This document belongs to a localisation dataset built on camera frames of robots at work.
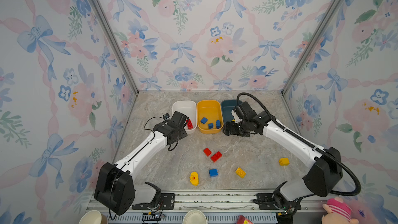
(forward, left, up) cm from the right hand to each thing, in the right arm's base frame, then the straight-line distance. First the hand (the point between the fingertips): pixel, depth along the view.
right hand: (228, 129), depth 82 cm
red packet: (-38, -4, -11) cm, 40 cm away
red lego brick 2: (+10, +22, -12) cm, 27 cm away
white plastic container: (+24, +24, -12) cm, 36 cm away
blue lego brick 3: (+12, +4, -12) cm, 18 cm away
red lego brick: (-9, +6, -14) cm, 18 cm away
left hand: (-1, +26, -2) cm, 26 cm away
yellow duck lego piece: (-21, +18, -12) cm, 30 cm away
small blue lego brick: (+11, +9, -14) cm, 20 cm away
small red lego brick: (-6, +11, -15) cm, 20 cm away
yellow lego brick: (-17, -6, -14) cm, 24 cm away
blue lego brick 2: (+16, +13, -14) cm, 25 cm away
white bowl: (-37, +17, -18) cm, 45 cm away
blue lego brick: (-18, +8, -15) cm, 24 cm away
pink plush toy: (-35, -45, -9) cm, 58 cm away
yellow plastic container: (+17, +10, -13) cm, 23 cm away
